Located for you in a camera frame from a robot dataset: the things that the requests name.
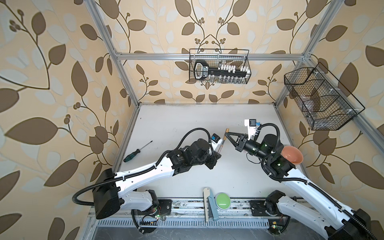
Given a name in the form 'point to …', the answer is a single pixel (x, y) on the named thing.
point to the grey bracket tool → (208, 195)
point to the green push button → (222, 201)
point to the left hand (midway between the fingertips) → (222, 155)
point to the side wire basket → (325, 102)
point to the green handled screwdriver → (137, 151)
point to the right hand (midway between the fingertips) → (226, 135)
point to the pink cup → (293, 154)
